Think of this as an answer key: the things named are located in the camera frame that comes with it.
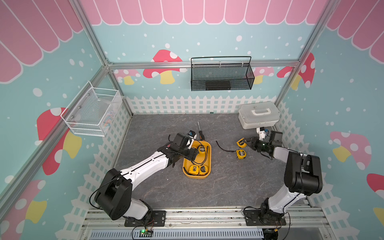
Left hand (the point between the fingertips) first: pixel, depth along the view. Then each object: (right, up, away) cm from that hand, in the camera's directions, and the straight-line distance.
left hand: (192, 151), depth 86 cm
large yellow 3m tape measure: (+7, -11, +2) cm, 13 cm away
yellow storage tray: (+4, -11, +3) cm, 12 cm away
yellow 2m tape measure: (+31, +4, +8) cm, 32 cm away
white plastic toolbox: (+46, +23, +19) cm, 55 cm away
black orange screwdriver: (+6, +8, +20) cm, 23 cm away
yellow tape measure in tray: (+1, -12, +3) cm, 12 cm away
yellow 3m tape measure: (+31, -3, +8) cm, 32 cm away
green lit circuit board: (-23, -38, -13) cm, 47 cm away
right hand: (+33, +6, +8) cm, 34 cm away
